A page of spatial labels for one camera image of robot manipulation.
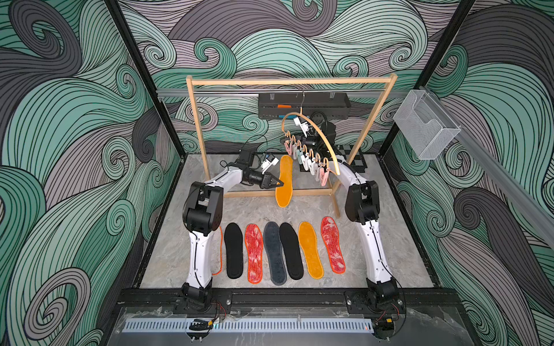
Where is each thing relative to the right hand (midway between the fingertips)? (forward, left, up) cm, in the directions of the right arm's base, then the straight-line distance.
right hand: (281, 140), depth 89 cm
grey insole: (-39, +3, -26) cm, 46 cm away
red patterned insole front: (-39, +27, -25) cm, 54 cm away
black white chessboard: (+8, -42, -24) cm, 49 cm away
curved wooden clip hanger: (-21, -9, +8) cm, 24 cm away
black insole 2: (-35, -3, -26) cm, 44 cm away
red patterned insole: (-36, +12, -26) cm, 45 cm away
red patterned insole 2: (-30, -20, -27) cm, 45 cm away
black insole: (-33, +21, -25) cm, 46 cm away
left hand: (-13, 0, -13) cm, 18 cm away
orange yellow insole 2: (-34, -10, -27) cm, 45 cm away
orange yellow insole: (-17, -1, -16) cm, 23 cm away
